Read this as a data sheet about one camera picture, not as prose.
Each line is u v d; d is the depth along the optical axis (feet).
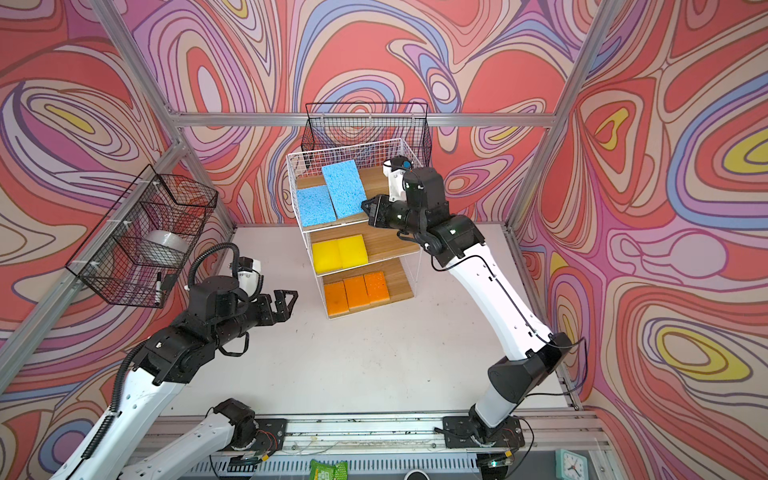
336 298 3.13
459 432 2.41
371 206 2.13
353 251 2.52
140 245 2.26
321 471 2.22
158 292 2.36
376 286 3.24
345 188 2.13
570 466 2.22
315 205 2.17
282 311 1.98
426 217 1.59
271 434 2.40
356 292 3.17
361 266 2.56
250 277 1.95
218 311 1.55
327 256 2.49
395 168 1.86
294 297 2.17
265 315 1.92
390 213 1.89
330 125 2.90
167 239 2.41
